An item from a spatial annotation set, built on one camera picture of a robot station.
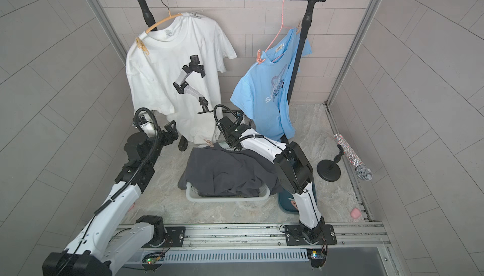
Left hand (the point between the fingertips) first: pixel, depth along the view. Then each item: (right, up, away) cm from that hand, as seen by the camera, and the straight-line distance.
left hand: (171, 121), depth 76 cm
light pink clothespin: (+14, -10, +6) cm, 18 cm away
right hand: (+28, -7, +18) cm, 34 cm away
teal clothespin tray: (+47, -35, +3) cm, 59 cm away
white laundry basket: (+9, -30, -1) cm, 31 cm away
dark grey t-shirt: (+18, -21, +3) cm, 27 cm away
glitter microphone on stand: (+70, -24, +12) cm, 75 cm away
